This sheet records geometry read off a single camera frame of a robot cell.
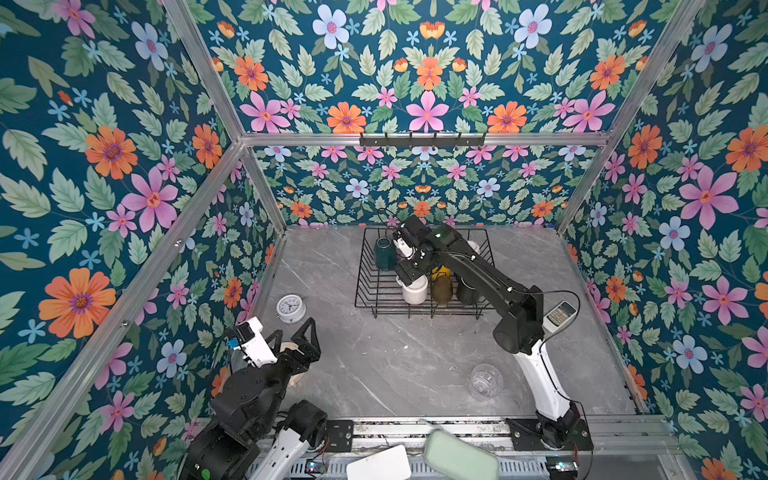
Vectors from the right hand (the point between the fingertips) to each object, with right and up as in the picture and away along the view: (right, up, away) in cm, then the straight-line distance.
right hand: (413, 266), depth 89 cm
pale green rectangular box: (+8, -44, -21) cm, 49 cm away
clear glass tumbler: (+20, -32, -7) cm, 38 cm away
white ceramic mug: (+21, +6, +8) cm, 23 cm away
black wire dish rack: (-11, -9, +10) cm, 17 cm away
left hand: (-23, -10, -30) cm, 39 cm away
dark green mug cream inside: (-9, +4, +7) cm, 12 cm away
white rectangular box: (-6, -45, -22) cm, 50 cm away
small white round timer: (-39, -13, +4) cm, 41 cm away
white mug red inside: (+1, -8, +2) cm, 9 cm away
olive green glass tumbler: (+9, -7, +4) cm, 13 cm away
